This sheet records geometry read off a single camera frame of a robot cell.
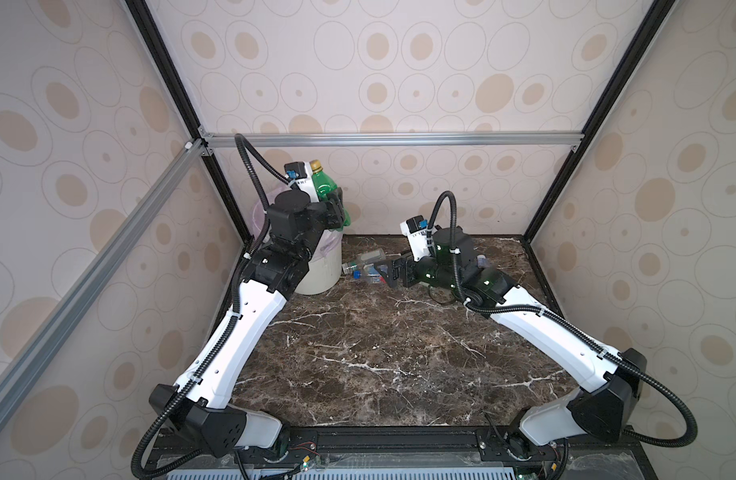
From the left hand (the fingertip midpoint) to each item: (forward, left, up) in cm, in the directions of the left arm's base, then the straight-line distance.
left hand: (337, 185), depth 63 cm
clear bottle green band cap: (+18, -6, -45) cm, 49 cm away
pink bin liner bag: (+5, +6, -25) cm, 26 cm away
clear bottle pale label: (+16, -47, -46) cm, 68 cm away
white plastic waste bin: (+4, +8, -35) cm, 36 cm away
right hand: (-8, -11, -16) cm, 21 cm away
